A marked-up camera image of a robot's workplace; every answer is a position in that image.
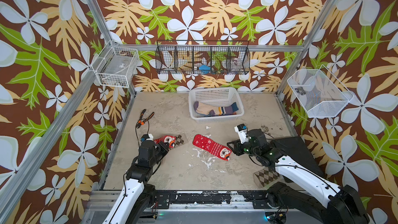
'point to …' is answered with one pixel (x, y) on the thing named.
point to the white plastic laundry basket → (215, 104)
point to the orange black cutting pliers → (141, 122)
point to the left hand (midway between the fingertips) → (170, 141)
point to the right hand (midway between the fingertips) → (228, 142)
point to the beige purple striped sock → (203, 108)
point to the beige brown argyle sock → (179, 141)
